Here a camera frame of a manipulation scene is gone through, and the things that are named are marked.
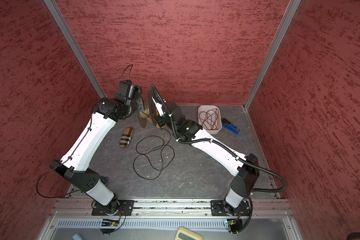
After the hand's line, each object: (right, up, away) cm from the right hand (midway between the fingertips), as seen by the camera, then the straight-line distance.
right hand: (159, 110), depth 72 cm
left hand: (-11, +2, +2) cm, 12 cm away
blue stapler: (+46, -10, +32) cm, 57 cm away
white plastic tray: (+30, +5, +42) cm, 52 cm away
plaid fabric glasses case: (-26, -16, +25) cm, 40 cm away
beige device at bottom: (+12, -56, -6) cm, 58 cm away
